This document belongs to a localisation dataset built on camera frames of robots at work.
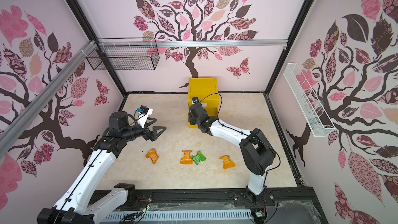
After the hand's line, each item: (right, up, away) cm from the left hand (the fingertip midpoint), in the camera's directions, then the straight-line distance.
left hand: (159, 127), depth 75 cm
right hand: (+17, +5, +16) cm, 24 cm away
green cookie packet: (+19, -19, +11) cm, 29 cm away
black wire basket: (-27, +43, +20) cm, 55 cm away
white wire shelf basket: (+77, +13, +5) cm, 78 cm away
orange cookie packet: (-7, -18, +13) cm, 23 cm away
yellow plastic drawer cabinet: (+24, +20, +18) cm, 36 cm away
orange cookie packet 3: (+35, -22, +10) cm, 43 cm away
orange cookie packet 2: (+12, -20, +11) cm, 26 cm away
